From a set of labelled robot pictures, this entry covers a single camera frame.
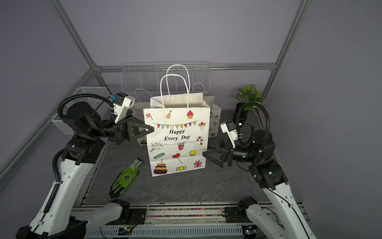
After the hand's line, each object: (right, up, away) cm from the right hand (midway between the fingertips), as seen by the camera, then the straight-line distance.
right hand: (204, 150), depth 54 cm
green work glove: (-44, -22, +31) cm, 58 cm away
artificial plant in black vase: (+31, +29, +42) cm, 60 cm away
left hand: (-17, +7, -8) cm, 20 cm away
